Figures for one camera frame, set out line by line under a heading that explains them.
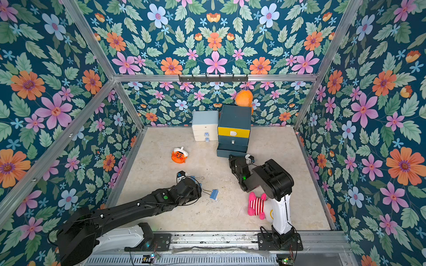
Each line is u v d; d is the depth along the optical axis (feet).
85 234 1.30
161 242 2.42
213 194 2.88
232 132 2.98
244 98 3.18
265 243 2.40
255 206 2.57
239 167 2.55
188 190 2.10
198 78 3.04
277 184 1.76
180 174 2.50
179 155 3.23
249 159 2.98
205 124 3.34
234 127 2.99
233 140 3.20
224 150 3.23
